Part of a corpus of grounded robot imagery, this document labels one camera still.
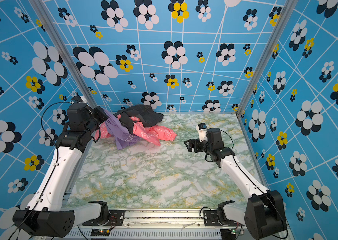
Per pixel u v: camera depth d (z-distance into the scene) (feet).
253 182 1.47
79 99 1.94
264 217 1.30
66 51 2.78
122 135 3.01
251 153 3.33
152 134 3.52
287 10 2.26
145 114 3.68
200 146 2.38
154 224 2.37
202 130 2.41
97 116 2.06
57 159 1.44
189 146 2.42
